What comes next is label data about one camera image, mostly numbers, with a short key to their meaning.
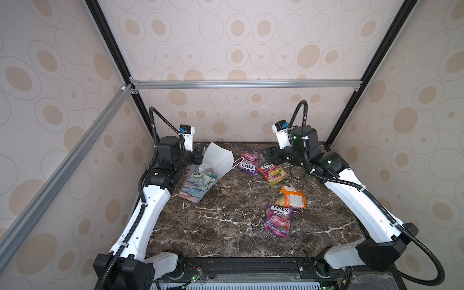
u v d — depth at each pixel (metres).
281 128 0.57
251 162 1.06
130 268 0.36
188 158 0.61
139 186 0.49
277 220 0.84
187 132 0.60
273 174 1.00
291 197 0.91
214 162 0.98
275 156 0.59
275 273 0.73
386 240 0.39
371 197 0.42
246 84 0.93
